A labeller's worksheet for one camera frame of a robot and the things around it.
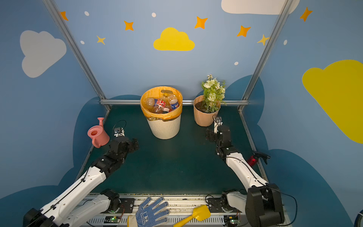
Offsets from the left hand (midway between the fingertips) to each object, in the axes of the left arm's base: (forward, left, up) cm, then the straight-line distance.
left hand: (131, 140), depth 81 cm
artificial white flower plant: (+29, -50, +11) cm, 59 cm away
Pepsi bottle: (+24, -24, +7) cm, 35 cm away
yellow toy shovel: (-33, -40, -16) cm, 54 cm away
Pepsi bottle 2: (+24, -9, +7) cm, 26 cm away
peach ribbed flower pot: (+23, -43, -5) cm, 49 cm away
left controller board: (-37, +5, -18) cm, 41 cm away
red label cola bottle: (+22, -19, +2) cm, 29 cm away
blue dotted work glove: (-35, -12, -17) cm, 41 cm away
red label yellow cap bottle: (+24, -15, +7) cm, 29 cm away
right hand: (+10, -51, +3) cm, 52 cm away
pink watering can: (+7, +24, -7) cm, 26 cm away
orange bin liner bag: (+33, -11, +9) cm, 36 cm away
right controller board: (-36, -56, -18) cm, 69 cm away
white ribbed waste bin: (+11, -19, -6) cm, 23 cm away
